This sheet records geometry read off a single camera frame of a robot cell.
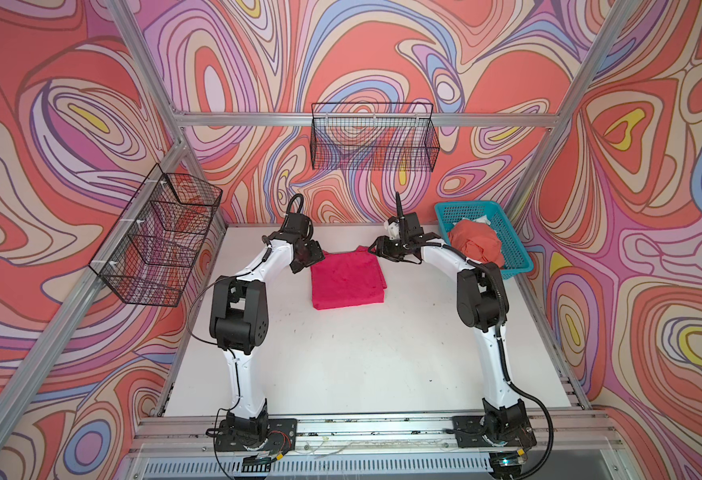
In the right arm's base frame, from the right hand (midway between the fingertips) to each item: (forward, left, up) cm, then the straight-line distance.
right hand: (376, 255), depth 104 cm
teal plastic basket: (-4, -48, 0) cm, 48 cm away
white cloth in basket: (+18, -44, -1) cm, 47 cm away
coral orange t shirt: (+4, -36, +1) cm, 37 cm away
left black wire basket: (-12, +61, +21) cm, 66 cm away
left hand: (-3, +19, +4) cm, 20 cm away
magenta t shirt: (-9, +11, -2) cm, 14 cm away
